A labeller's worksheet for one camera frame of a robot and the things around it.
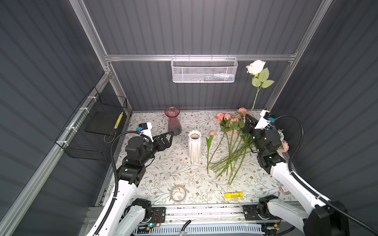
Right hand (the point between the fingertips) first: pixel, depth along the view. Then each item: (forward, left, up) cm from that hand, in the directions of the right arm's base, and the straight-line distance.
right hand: (248, 116), depth 72 cm
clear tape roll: (-28, +37, -32) cm, 56 cm away
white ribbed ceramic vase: (-8, +27, -15) cm, 32 cm away
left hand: (-9, +40, -3) cm, 41 cm away
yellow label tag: (-29, +5, -32) cm, 43 cm away
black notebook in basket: (-1, +75, -3) cm, 75 cm away
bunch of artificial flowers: (+4, -3, -33) cm, 33 cm away
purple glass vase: (+13, +41, -22) cm, 49 cm away
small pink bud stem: (+12, +15, -31) cm, 37 cm away
